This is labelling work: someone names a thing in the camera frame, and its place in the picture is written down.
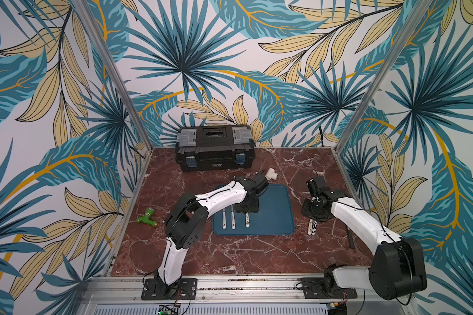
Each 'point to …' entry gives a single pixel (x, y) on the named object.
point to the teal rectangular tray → (276, 216)
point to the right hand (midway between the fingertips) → (308, 212)
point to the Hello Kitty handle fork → (247, 220)
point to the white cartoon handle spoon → (232, 218)
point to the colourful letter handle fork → (224, 224)
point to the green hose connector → (146, 218)
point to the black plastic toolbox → (211, 147)
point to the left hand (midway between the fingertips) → (249, 211)
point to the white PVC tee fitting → (271, 174)
